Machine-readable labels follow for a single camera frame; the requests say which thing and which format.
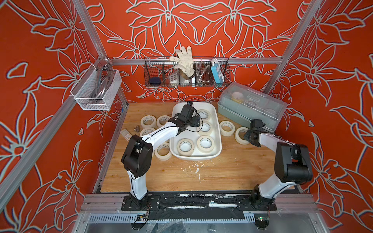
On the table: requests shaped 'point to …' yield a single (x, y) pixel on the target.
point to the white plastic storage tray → (193, 133)
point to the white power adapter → (174, 78)
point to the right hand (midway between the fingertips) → (247, 135)
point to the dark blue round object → (155, 80)
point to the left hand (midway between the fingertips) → (194, 116)
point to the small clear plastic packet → (126, 134)
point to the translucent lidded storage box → (245, 104)
